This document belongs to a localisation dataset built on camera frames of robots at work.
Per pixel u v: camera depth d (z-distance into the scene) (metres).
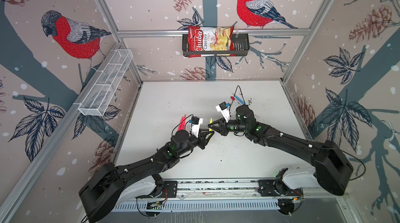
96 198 0.40
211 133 0.74
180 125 0.97
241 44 0.95
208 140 0.73
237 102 1.07
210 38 0.88
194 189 0.75
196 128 0.68
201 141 0.67
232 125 0.68
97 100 0.72
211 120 0.74
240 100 1.09
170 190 0.73
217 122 0.70
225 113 0.70
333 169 0.41
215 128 0.74
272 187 0.73
